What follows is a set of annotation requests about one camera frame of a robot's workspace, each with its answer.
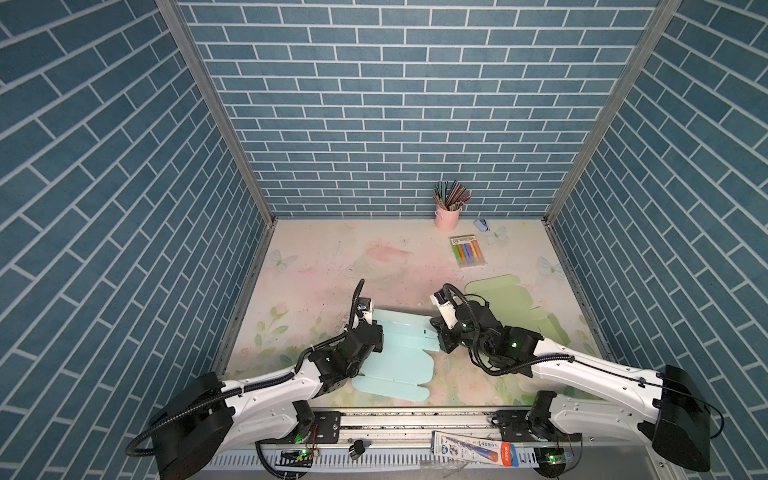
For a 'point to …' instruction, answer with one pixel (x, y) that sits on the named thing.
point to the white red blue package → (474, 447)
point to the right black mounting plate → (515, 428)
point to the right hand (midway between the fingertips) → (428, 319)
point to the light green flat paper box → (514, 307)
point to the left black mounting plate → (324, 429)
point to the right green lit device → (551, 460)
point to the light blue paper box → (403, 365)
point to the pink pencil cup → (447, 220)
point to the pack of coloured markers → (467, 251)
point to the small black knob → (356, 450)
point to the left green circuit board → (301, 457)
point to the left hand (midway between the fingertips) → (379, 321)
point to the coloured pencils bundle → (451, 196)
